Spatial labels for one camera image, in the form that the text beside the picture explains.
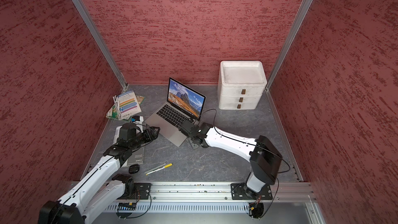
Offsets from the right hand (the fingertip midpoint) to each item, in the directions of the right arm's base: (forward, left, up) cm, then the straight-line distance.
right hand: (200, 141), depth 83 cm
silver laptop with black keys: (+27, +11, -1) cm, 29 cm away
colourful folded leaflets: (+31, +53, -5) cm, 62 cm away
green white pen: (-11, +23, -7) cm, 26 cm away
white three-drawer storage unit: (+27, -24, +16) cm, 40 cm away
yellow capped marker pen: (-12, +23, -6) cm, 27 cm away
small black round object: (-12, +36, -5) cm, 38 cm away
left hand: (+5, +26, +2) cm, 26 cm away
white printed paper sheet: (+8, +51, -5) cm, 52 cm away
